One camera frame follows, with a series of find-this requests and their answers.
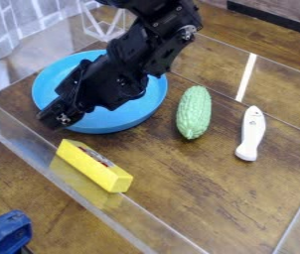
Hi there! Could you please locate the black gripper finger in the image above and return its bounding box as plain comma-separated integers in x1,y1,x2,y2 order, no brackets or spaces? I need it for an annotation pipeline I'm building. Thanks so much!
54,67,82,103
34,97,90,131

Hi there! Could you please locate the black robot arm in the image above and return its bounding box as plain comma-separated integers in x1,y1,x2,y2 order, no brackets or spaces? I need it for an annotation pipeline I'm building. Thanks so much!
37,0,203,130

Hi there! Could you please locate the blue clamp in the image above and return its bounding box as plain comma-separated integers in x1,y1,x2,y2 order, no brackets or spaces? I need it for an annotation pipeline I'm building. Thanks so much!
0,210,32,254

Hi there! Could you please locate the white patterned curtain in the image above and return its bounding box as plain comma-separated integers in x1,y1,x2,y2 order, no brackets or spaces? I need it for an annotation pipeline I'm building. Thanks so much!
0,0,100,59

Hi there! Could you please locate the clear acrylic enclosure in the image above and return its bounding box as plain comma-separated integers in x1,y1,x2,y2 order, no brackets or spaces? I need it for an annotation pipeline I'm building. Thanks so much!
0,5,300,254

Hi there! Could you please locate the yellow butter brick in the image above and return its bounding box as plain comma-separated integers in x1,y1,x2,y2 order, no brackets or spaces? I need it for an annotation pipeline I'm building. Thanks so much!
56,139,133,192

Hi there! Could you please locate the blue round tray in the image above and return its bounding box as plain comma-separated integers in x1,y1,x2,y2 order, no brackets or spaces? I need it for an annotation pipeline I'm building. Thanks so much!
32,50,168,134

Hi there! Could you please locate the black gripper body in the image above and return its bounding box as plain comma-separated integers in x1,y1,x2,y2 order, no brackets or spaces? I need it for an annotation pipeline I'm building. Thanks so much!
65,39,151,112

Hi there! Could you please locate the green bitter gourd toy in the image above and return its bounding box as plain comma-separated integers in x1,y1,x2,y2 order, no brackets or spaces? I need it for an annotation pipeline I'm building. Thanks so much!
176,85,211,140

